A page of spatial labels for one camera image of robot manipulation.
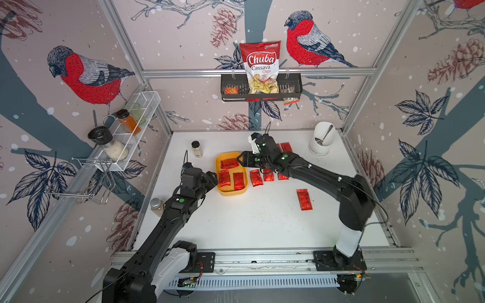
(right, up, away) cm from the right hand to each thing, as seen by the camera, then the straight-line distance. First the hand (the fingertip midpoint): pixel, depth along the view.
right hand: (239, 159), depth 83 cm
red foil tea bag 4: (+8, -11, +15) cm, 20 cm away
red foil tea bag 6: (+27, +5, +28) cm, 39 cm away
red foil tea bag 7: (+32, -20, +7) cm, 38 cm away
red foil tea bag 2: (-9, -11, +13) cm, 19 cm away
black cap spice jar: (-25, +4, +20) cm, 33 cm away
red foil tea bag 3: (-1, -13, +13) cm, 18 cm away
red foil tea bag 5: (+15, -11, +15) cm, 24 cm away
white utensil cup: (+47, +11, +21) cm, 52 cm away
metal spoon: (+47, +8, +26) cm, 54 cm away
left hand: (-10, -6, -1) cm, 12 cm away
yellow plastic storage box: (-4, -12, +16) cm, 20 cm away
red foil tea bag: (-7, -4, +20) cm, 21 cm away
